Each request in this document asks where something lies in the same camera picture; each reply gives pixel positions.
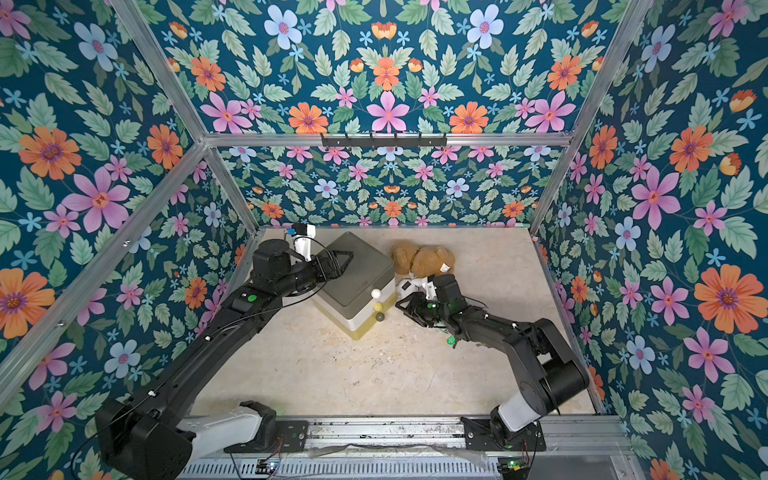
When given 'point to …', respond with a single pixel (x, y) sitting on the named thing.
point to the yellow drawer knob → (378, 306)
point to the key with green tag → (451, 340)
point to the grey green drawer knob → (380, 316)
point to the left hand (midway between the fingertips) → (346, 255)
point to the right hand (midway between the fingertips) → (399, 307)
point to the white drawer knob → (376, 293)
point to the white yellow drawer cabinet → (365, 317)
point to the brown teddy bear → (422, 260)
